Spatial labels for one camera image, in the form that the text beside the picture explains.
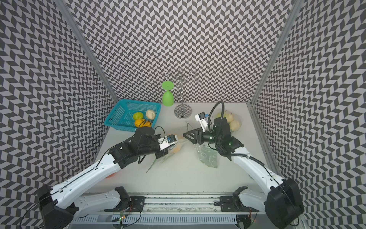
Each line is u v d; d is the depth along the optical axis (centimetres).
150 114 105
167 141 59
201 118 65
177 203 74
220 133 57
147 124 97
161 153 61
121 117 108
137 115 105
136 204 72
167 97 90
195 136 63
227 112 104
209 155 89
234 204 65
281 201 39
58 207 38
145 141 55
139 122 101
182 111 131
